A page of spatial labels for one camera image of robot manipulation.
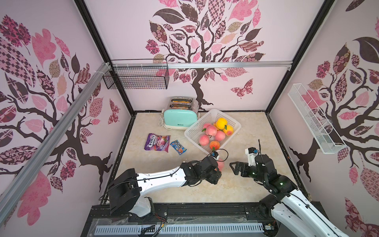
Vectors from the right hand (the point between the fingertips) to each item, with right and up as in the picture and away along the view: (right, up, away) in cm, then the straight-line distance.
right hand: (236, 167), depth 78 cm
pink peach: (-11, +19, +17) cm, 28 cm away
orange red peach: (-9, +11, +16) cm, 21 cm away
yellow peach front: (-5, +24, +20) cm, 31 cm away
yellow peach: (+2, +19, +21) cm, 28 cm away
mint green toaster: (-32, +31, +20) cm, 49 cm away
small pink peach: (-5, +16, +19) cm, 25 cm away
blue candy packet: (-34, +8, +20) cm, 40 cm away
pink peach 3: (-7, 0, +7) cm, 10 cm away
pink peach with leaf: (-14, +23, +25) cm, 37 cm away
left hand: (-12, -4, 0) cm, 13 cm away
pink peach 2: (-16, +13, +18) cm, 27 cm away
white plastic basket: (-23, +18, +23) cm, 37 cm away
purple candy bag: (-48, +11, +21) cm, 54 cm away
